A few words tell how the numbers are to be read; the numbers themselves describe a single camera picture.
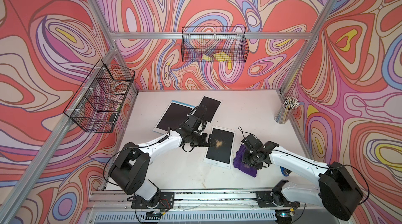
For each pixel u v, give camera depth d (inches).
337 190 16.0
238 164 31.8
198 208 28.4
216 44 37.7
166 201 28.7
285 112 36.8
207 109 43.7
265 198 28.9
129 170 17.1
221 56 35.8
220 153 34.9
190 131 26.7
